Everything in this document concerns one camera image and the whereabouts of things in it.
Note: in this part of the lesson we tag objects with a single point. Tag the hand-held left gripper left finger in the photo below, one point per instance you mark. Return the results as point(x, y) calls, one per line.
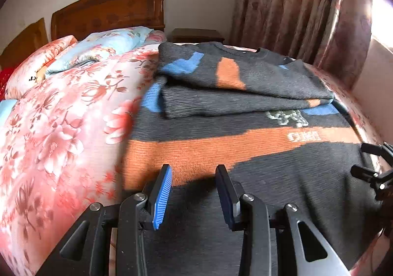
point(161, 199)

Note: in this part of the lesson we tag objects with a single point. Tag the light blue floral pillow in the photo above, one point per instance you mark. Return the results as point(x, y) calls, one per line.
point(104, 45)

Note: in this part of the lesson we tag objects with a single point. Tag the pink floral pillow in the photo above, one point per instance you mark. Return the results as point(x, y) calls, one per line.
point(36, 61)

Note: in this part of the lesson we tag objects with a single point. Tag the small wooden headboard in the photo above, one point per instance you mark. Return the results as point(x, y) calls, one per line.
point(24, 45)

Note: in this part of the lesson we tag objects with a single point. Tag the large carved wooden headboard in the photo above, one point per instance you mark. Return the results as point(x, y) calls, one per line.
point(110, 6)

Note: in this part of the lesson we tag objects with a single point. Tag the pink floral curtain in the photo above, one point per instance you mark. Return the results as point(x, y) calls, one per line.
point(294, 9)

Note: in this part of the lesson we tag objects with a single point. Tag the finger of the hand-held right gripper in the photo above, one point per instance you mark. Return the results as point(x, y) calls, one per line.
point(382, 182)
point(377, 150)

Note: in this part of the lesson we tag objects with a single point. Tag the dark striped knit sweater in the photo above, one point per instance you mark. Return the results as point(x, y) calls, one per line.
point(276, 177)

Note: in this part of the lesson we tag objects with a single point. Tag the pink floral bed quilt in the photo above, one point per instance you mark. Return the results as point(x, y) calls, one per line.
point(61, 141)

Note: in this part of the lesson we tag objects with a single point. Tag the red patterned cloth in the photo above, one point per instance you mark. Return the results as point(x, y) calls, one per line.
point(3, 82)

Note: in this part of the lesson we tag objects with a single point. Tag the dark wooden nightstand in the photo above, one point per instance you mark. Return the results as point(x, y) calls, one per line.
point(196, 36)

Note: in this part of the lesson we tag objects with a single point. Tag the light blue checkered pillow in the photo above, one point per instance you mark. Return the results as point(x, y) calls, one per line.
point(6, 108)

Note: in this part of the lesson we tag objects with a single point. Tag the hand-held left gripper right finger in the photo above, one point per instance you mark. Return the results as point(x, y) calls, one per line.
point(227, 199)

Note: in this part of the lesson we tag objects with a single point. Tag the bright barred window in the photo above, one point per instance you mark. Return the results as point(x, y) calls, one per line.
point(382, 18)

